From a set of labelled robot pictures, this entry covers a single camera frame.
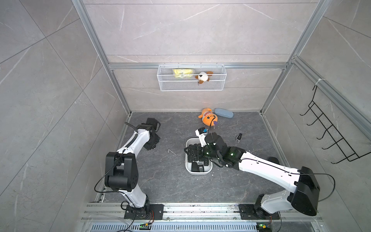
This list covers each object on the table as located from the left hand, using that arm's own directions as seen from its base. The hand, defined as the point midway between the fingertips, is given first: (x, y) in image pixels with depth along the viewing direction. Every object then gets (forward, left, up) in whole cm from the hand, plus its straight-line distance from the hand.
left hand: (154, 140), depth 91 cm
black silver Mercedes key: (+6, -59, -8) cm, 60 cm away
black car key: (-21, -22, +16) cm, 35 cm away
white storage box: (-13, -27, -8) cm, 31 cm away
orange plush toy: (+19, -38, -1) cm, 42 cm away
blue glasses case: (+31, -52, -8) cm, 61 cm away
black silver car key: (-16, -29, -8) cm, 34 cm away
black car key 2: (-13, -33, -5) cm, 36 cm away
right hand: (-13, -23, +11) cm, 29 cm away
